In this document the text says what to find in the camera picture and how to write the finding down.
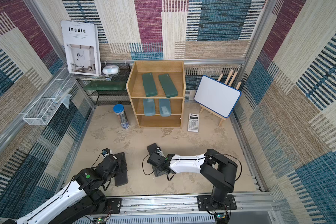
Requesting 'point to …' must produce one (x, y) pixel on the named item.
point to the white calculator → (193, 122)
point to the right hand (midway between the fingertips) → (161, 167)
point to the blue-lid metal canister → (119, 109)
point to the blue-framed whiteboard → (217, 96)
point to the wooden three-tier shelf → (176, 70)
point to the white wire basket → (43, 110)
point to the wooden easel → (228, 83)
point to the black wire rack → (111, 97)
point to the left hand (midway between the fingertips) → (121, 165)
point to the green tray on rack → (106, 85)
